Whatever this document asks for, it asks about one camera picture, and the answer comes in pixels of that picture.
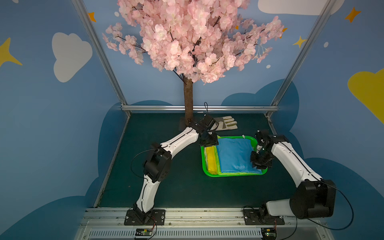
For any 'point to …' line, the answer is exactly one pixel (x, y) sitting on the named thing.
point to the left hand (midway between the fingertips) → (217, 141)
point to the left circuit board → (143, 232)
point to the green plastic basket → (231, 136)
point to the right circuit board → (269, 233)
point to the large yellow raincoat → (212, 160)
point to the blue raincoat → (234, 155)
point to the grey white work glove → (226, 123)
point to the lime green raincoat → (218, 164)
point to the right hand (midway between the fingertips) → (256, 164)
